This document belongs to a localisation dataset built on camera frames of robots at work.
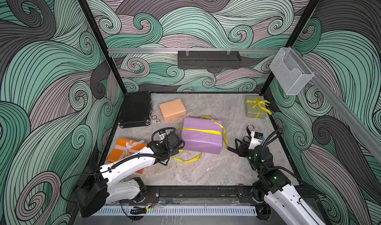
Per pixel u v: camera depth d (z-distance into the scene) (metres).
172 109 1.04
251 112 1.03
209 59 0.94
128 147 0.78
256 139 0.67
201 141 0.80
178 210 0.70
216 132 0.83
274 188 0.54
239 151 0.70
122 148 0.78
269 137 0.55
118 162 0.46
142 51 1.79
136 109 1.05
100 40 0.88
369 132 0.52
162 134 0.73
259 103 1.04
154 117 1.04
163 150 0.57
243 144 0.69
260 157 0.56
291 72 0.77
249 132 0.97
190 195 0.74
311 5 0.74
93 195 0.39
